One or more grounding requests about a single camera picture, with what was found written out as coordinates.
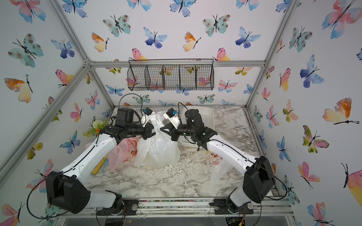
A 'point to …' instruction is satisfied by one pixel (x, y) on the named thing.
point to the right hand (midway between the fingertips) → (162, 127)
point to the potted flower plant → (96, 126)
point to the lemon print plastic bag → (159, 149)
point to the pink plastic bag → (124, 150)
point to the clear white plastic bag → (218, 167)
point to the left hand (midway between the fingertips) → (160, 129)
